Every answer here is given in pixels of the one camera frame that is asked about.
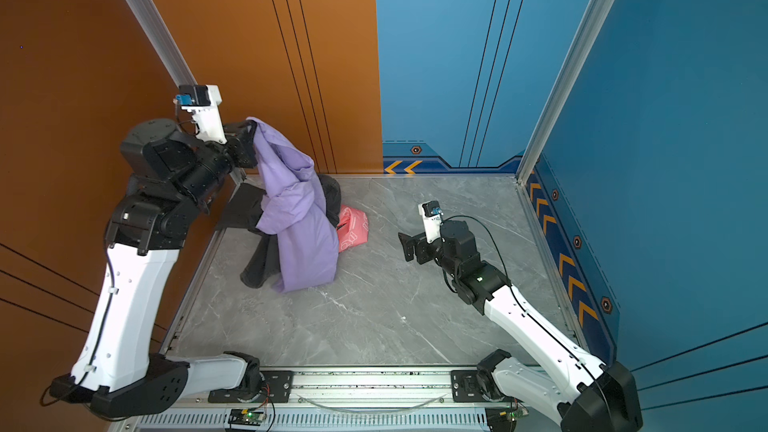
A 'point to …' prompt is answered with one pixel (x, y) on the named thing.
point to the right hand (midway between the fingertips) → (413, 228)
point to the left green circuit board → (246, 417)
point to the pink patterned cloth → (353, 228)
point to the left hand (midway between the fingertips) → (254, 118)
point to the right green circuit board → (501, 419)
